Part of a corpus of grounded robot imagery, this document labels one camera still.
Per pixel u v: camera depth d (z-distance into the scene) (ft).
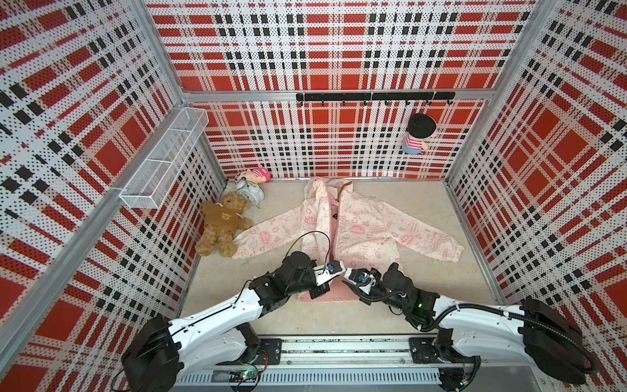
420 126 3.05
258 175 3.80
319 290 2.18
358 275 2.07
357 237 3.23
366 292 2.21
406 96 2.91
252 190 3.38
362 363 2.40
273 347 2.47
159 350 1.30
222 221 3.23
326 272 2.10
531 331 1.43
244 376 2.27
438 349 2.14
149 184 2.97
